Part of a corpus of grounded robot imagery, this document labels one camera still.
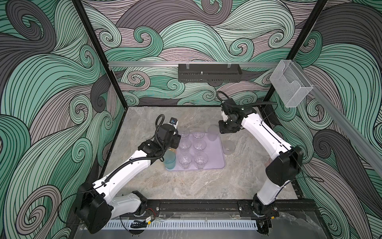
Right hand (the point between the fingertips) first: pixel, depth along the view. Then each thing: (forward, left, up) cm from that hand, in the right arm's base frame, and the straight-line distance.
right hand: (223, 130), depth 83 cm
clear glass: (+8, +23, -15) cm, 29 cm away
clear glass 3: (-2, +13, -14) cm, 20 cm away
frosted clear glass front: (-10, +13, -17) cm, 24 cm away
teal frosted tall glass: (-11, +32, -14) cm, 36 cm away
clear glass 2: (+7, +14, -16) cm, 22 cm away
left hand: (-4, +27, +2) cm, 28 cm away
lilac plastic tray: (-3, +3, -18) cm, 19 cm away
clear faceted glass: (0, +23, -16) cm, 28 cm away
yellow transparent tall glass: (-5, +30, -14) cm, 33 cm away
